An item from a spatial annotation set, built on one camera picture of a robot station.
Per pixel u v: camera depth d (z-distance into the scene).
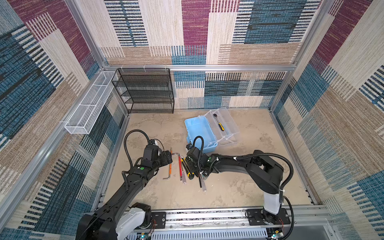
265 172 0.49
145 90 1.12
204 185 0.84
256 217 0.73
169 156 0.76
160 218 0.75
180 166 0.92
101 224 0.39
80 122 0.70
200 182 0.85
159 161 0.71
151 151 0.64
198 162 0.69
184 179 0.87
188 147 0.82
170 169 0.91
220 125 0.96
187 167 0.90
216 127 0.96
